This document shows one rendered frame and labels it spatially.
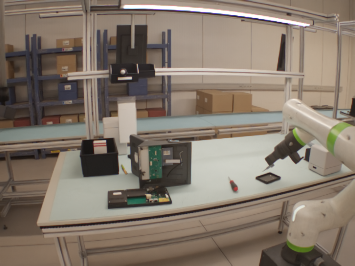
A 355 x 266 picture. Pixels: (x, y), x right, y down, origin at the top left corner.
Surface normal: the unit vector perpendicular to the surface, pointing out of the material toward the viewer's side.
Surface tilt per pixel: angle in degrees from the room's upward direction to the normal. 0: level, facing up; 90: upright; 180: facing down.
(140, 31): 97
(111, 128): 90
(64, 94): 90
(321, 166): 90
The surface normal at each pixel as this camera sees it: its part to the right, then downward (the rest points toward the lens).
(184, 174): -0.11, 0.25
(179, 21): 0.29, 0.24
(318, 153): -0.94, 0.09
